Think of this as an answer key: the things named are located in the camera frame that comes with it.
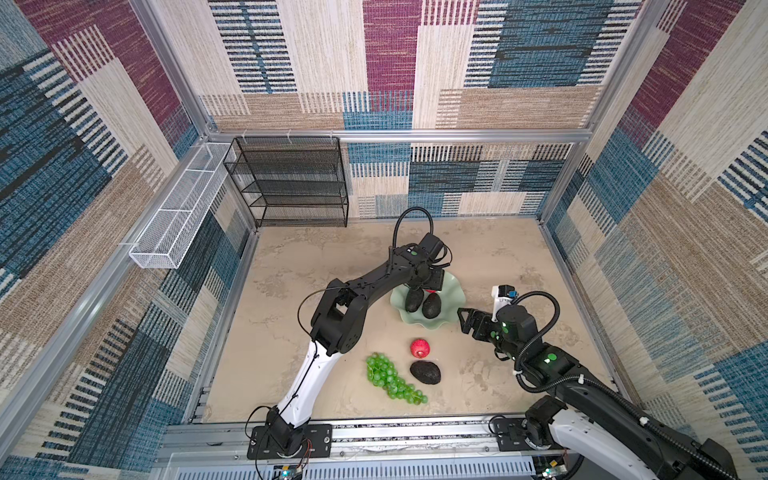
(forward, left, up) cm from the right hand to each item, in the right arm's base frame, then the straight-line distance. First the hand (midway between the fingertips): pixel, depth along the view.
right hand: (470, 317), depth 82 cm
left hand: (+17, +6, -6) cm, 19 cm away
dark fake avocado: (+10, +14, -7) cm, 19 cm away
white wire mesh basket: (+11, +74, +23) cm, 78 cm away
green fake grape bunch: (-11, +24, -7) cm, 28 cm away
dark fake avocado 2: (-12, +13, -7) cm, 18 cm away
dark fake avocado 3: (+7, +9, -6) cm, 13 cm away
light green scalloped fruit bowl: (+11, +2, -9) cm, 14 cm away
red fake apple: (+13, +8, -8) cm, 17 cm away
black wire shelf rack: (+54, +56, +6) cm, 78 cm away
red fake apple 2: (-5, +14, -7) cm, 16 cm away
